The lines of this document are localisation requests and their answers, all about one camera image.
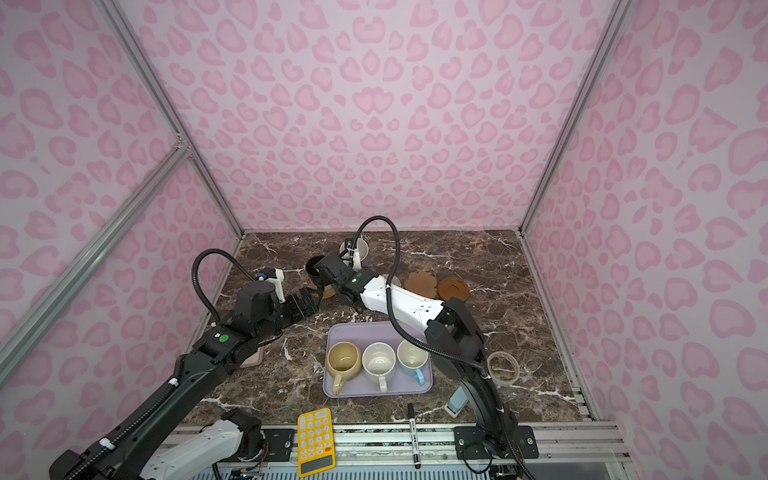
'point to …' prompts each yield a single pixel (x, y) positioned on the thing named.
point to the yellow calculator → (316, 446)
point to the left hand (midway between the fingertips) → (313, 294)
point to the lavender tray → (401, 384)
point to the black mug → (314, 274)
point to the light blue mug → (413, 355)
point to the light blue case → (456, 403)
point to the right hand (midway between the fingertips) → (353, 269)
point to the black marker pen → (414, 437)
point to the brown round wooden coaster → (453, 287)
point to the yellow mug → (344, 362)
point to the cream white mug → (379, 362)
